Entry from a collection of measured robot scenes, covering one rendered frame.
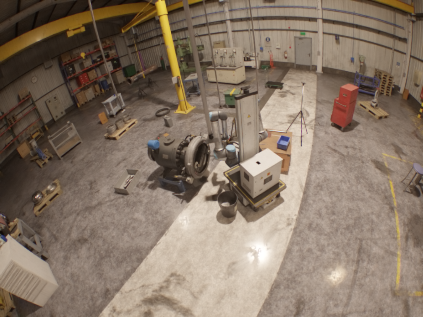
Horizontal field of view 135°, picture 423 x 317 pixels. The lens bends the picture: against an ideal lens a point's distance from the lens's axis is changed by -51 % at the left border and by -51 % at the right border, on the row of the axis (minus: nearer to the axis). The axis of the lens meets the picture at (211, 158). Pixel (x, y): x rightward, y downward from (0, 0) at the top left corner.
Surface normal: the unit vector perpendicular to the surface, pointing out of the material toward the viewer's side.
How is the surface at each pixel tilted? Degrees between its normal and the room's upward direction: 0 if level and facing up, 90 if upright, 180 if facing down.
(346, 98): 90
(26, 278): 90
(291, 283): 0
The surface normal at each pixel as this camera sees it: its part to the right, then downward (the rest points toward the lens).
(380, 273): -0.15, -0.76
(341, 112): -0.86, 0.42
